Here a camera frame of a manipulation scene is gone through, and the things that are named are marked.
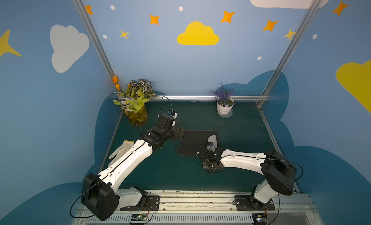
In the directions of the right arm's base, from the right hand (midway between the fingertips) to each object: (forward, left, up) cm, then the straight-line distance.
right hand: (208, 161), depth 88 cm
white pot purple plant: (+42, -12, +11) cm, 45 cm away
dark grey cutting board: (+16, +10, -1) cm, 18 cm away
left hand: (+11, +20, +21) cm, 31 cm away
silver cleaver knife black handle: (+17, -4, -2) cm, 18 cm away
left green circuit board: (-31, +36, -2) cm, 47 cm away
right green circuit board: (-27, -26, -3) cm, 37 cm away
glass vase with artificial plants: (+31, +52, +22) cm, 64 cm away
